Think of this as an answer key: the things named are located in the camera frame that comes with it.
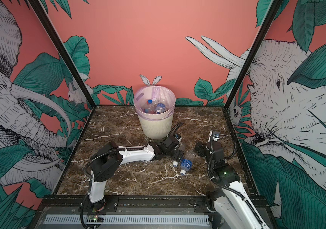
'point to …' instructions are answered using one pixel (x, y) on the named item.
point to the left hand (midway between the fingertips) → (180, 150)
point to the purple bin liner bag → (143, 94)
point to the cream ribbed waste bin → (155, 120)
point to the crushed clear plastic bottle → (160, 108)
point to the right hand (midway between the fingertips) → (203, 139)
